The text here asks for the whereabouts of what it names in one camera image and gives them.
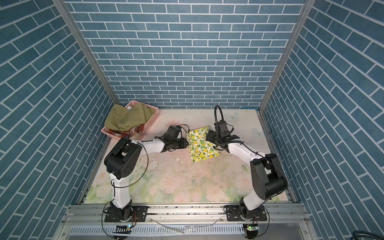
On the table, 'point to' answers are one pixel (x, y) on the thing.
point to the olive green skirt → (118, 118)
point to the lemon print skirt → (200, 148)
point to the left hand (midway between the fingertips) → (187, 143)
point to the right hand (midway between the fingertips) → (208, 134)
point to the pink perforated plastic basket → (148, 124)
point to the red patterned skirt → (134, 133)
